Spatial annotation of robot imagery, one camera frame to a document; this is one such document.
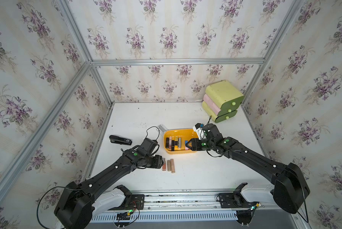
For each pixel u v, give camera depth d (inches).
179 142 37.4
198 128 28.9
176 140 37.6
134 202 28.3
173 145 36.6
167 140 37.6
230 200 28.1
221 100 37.4
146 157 24.2
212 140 24.8
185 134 38.7
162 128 40.7
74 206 15.1
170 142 37.4
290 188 15.7
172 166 33.2
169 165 33.6
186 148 30.6
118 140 36.9
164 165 33.7
